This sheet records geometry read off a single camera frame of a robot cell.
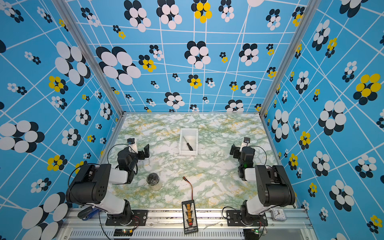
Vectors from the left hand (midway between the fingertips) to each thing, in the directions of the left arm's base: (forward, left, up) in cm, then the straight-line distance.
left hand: (142, 144), depth 93 cm
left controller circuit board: (-44, +1, -11) cm, 46 cm away
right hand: (0, -64, -1) cm, 64 cm away
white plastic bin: (+13, -30, -8) cm, 33 cm away
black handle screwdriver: (+2, -30, -7) cm, 31 cm away
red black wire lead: (-23, -32, -8) cm, 40 cm away
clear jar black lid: (-24, -12, +3) cm, 27 cm away
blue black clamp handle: (-37, +20, -6) cm, 42 cm away
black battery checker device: (-38, -31, -6) cm, 50 cm away
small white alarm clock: (-37, -75, -5) cm, 84 cm away
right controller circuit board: (-45, -60, -8) cm, 76 cm away
